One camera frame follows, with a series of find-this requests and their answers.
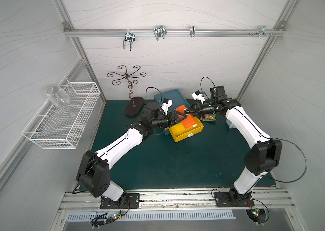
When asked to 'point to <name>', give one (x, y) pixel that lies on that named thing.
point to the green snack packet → (208, 117)
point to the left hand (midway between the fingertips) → (185, 118)
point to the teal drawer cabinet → (178, 100)
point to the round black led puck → (257, 215)
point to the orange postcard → (189, 121)
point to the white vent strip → (101, 217)
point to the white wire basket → (65, 126)
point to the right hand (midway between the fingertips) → (184, 112)
